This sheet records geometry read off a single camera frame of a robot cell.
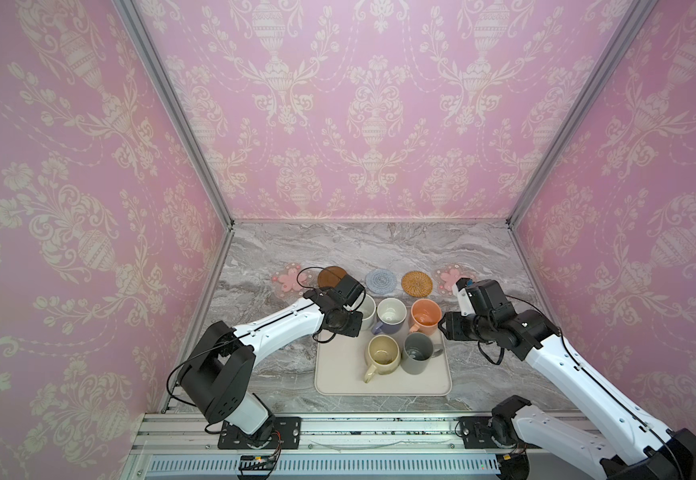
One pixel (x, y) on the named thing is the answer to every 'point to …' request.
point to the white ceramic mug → (367, 306)
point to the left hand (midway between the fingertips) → (356, 328)
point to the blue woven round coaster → (381, 281)
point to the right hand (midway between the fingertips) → (447, 323)
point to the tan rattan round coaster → (416, 284)
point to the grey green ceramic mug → (418, 351)
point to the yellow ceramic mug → (384, 355)
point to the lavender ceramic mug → (391, 314)
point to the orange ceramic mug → (426, 314)
